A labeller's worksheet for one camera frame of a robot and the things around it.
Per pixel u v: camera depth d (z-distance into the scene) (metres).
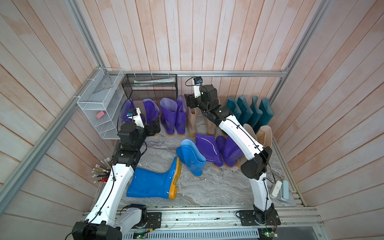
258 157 0.51
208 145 0.87
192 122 0.93
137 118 0.61
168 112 0.88
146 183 0.82
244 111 0.87
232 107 0.93
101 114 0.82
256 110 0.86
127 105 0.93
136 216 0.61
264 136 0.75
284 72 0.93
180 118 0.90
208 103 0.59
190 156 0.76
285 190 0.80
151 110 0.95
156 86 0.91
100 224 0.38
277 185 0.81
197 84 0.65
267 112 0.88
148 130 0.64
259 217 0.65
